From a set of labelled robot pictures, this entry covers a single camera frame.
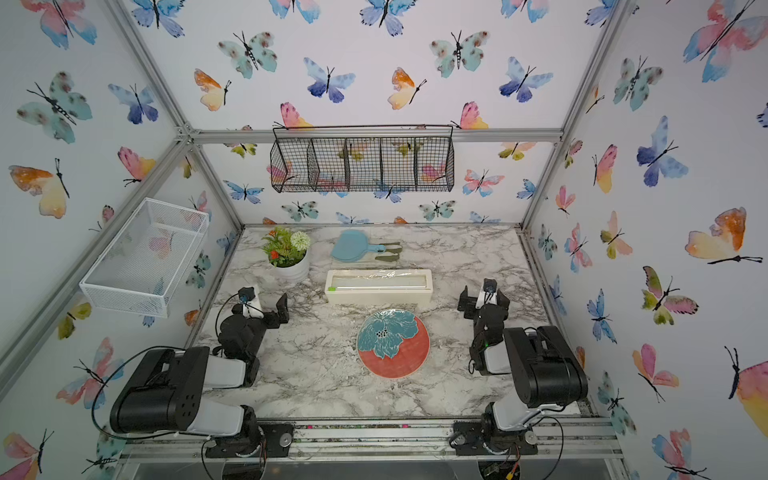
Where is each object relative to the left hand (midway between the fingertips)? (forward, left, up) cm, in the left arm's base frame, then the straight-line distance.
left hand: (272, 292), depth 89 cm
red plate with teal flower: (-13, -35, -9) cm, 39 cm away
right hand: (0, -64, 0) cm, 64 cm away
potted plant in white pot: (+11, -4, +5) cm, 13 cm away
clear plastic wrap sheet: (+8, -30, -2) cm, 31 cm away
